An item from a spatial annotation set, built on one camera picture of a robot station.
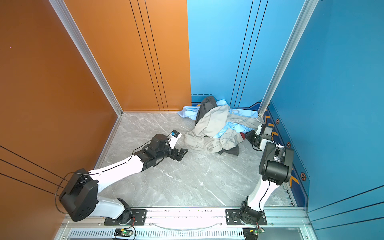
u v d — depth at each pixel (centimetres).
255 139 87
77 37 79
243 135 99
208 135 94
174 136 73
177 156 76
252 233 70
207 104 102
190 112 111
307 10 70
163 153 70
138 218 74
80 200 42
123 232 71
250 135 89
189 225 73
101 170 49
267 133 78
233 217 72
